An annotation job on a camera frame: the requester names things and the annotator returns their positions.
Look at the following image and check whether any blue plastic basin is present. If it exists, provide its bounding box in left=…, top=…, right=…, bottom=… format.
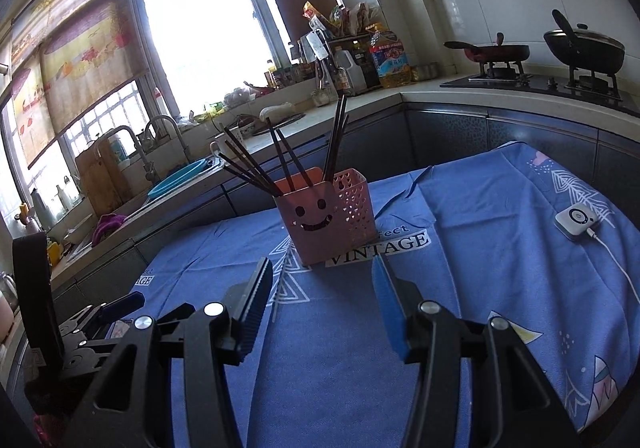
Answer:
left=148, top=158, right=220, bottom=201

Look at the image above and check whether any black gas stove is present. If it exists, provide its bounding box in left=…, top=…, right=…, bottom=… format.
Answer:
left=442, top=62, right=639, bottom=114

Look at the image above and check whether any cooking oil bottle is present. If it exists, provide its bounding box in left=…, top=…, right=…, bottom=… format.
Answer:
left=370, top=42, right=412, bottom=88

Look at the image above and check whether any white thermos bottle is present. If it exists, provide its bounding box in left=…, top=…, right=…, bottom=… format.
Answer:
left=30, top=187, right=56, bottom=231

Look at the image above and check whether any black wok with lid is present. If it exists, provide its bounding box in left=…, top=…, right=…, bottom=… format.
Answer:
left=544, top=9, right=626, bottom=75

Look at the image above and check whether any magenta cloth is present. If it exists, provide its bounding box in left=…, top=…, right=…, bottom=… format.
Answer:
left=91, top=213, right=126, bottom=246

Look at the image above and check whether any white charging cable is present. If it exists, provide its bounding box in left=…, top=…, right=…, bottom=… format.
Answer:
left=587, top=227, right=640, bottom=305

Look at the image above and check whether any red frying pan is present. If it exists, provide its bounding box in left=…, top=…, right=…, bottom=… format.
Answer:
left=444, top=32, right=530, bottom=64

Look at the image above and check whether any wooden cutting board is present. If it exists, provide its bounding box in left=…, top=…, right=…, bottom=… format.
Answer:
left=75, top=139, right=132, bottom=217

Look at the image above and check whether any white square device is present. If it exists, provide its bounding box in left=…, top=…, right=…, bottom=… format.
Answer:
left=554, top=202, right=599, bottom=242

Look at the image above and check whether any pink smiley utensil holder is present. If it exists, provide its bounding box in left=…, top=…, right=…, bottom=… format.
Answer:
left=276, top=166, right=378, bottom=266

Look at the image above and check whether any blue patterned tablecloth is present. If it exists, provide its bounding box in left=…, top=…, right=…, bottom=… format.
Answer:
left=134, top=142, right=639, bottom=447

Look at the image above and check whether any black seasoning rack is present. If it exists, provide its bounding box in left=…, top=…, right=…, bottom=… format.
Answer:
left=328, top=33, right=381, bottom=94

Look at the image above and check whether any white kitchen countertop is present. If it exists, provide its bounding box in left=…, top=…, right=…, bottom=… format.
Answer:
left=49, top=74, right=640, bottom=294

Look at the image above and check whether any chrome kitchen faucet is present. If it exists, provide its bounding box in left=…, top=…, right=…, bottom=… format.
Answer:
left=142, top=114, right=193, bottom=163

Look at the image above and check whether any dark chopstick in holder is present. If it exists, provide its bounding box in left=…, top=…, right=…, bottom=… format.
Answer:
left=329, top=99, right=348, bottom=182
left=276, top=129, right=314, bottom=188
left=266, top=116, right=295, bottom=192
left=322, top=95, right=346, bottom=182
left=224, top=127, right=283, bottom=198
left=218, top=152, right=277, bottom=197

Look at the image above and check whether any white mug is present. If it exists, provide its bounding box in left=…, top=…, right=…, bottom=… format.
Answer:
left=209, top=125, right=244, bottom=159

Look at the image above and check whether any patterned roller blind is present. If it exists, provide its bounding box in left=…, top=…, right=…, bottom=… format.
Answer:
left=10, top=0, right=145, bottom=165

